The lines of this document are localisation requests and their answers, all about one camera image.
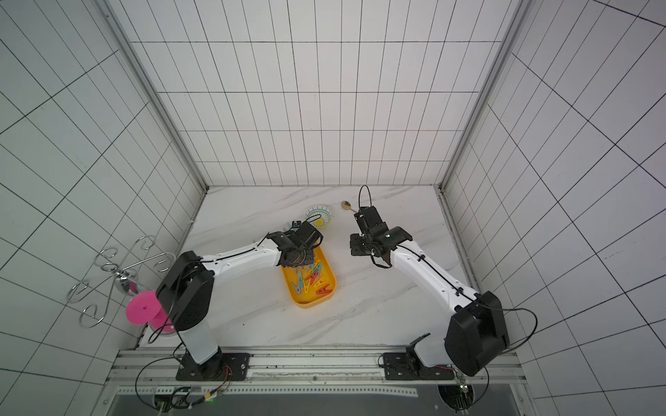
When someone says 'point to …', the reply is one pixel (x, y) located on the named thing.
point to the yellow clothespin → (320, 282)
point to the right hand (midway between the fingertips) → (347, 244)
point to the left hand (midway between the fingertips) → (300, 259)
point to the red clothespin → (324, 290)
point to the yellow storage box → (303, 300)
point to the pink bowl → (145, 307)
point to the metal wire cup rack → (125, 277)
